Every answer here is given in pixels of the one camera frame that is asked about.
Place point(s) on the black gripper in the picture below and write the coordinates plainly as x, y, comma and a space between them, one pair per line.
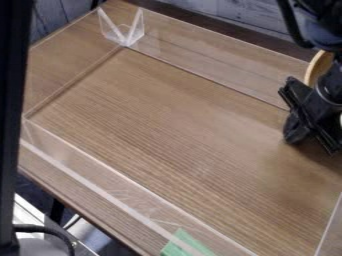
314, 117

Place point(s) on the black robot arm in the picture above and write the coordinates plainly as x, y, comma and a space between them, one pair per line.
314, 25

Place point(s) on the brown wooden bowl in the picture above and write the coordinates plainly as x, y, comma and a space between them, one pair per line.
318, 66

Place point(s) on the green tape strip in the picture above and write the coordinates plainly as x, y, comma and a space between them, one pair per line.
184, 245

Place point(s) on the black vertical pole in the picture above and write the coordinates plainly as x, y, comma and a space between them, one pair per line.
14, 29

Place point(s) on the clear acrylic enclosure wall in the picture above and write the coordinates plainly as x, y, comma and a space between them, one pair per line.
152, 130

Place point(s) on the grey metal base plate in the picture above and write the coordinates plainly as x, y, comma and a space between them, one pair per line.
42, 244

